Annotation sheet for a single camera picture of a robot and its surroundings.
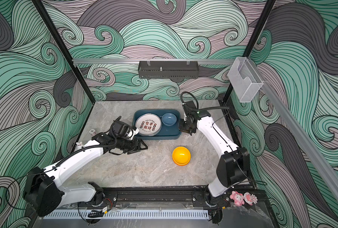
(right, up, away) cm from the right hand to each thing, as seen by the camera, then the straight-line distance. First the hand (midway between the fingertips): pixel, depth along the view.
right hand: (181, 129), depth 84 cm
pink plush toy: (+28, -34, -13) cm, 46 cm away
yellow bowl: (0, -17, +2) cm, 17 cm away
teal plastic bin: (-9, -4, +14) cm, 17 cm away
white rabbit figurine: (-63, -10, +2) cm, 64 cm away
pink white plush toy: (+34, -34, -12) cm, 50 cm away
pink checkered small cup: (-59, -3, +10) cm, 60 cm away
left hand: (-21, -10, -7) cm, 24 cm away
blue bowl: (-7, +5, +22) cm, 24 cm away
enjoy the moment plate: (-22, +1, +18) cm, 29 cm away
